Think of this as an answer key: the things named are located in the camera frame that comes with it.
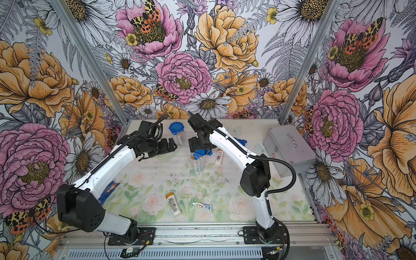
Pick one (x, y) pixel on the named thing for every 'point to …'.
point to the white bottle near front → (173, 204)
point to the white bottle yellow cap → (219, 157)
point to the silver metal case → (286, 143)
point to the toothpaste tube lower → (208, 206)
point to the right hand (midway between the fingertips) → (201, 150)
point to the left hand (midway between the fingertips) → (168, 153)
